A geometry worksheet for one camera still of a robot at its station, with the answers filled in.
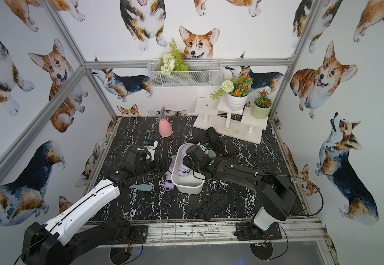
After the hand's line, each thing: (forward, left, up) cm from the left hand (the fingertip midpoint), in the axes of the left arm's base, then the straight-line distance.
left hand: (165, 155), depth 80 cm
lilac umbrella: (-6, -9, -4) cm, 12 cm away
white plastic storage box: (-5, -10, -17) cm, 20 cm away
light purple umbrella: (-8, 0, -17) cm, 18 cm away
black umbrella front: (-19, -24, -12) cm, 33 cm away
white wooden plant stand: (+36, -45, -20) cm, 61 cm away
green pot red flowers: (+25, -52, +9) cm, 58 cm away
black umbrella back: (+17, -33, -18) cm, 42 cm away
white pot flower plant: (+26, -36, +18) cm, 48 cm away
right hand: (0, -8, -4) cm, 8 cm away
